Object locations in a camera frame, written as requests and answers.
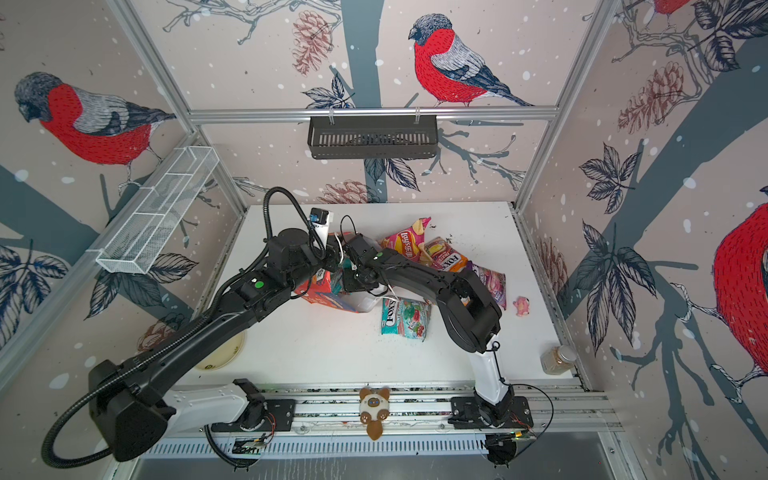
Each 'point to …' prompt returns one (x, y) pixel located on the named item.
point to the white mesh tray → (158, 212)
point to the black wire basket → (372, 137)
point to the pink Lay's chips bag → (408, 241)
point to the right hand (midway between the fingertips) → (346, 287)
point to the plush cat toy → (374, 409)
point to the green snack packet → (405, 318)
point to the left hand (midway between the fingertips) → (341, 236)
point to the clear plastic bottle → (558, 360)
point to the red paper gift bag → (329, 291)
